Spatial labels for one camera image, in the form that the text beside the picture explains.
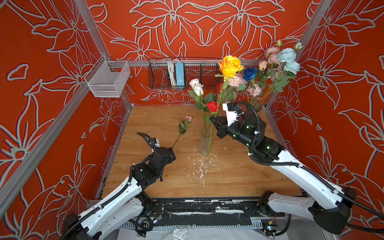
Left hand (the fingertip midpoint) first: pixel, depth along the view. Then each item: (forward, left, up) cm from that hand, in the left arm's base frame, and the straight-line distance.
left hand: (167, 150), depth 78 cm
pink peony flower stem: (+30, -46, +19) cm, 58 cm away
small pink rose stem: (+26, -6, -12) cm, 29 cm away
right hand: (+4, -20, +23) cm, 31 cm away
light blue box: (+42, -4, +19) cm, 46 cm away
